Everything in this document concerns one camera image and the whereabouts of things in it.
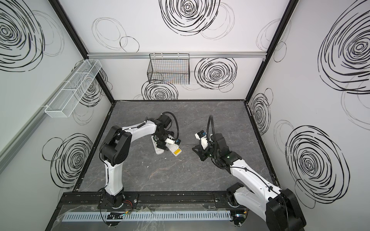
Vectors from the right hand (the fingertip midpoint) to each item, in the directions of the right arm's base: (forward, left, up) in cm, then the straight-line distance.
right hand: (192, 149), depth 79 cm
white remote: (+4, +21, -11) cm, 24 cm away
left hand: (+12, +14, -12) cm, 23 cm away
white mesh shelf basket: (+13, +66, +22) cm, 71 cm away
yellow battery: (+4, +10, -12) cm, 16 cm away
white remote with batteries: (+5, +11, -11) cm, 17 cm away
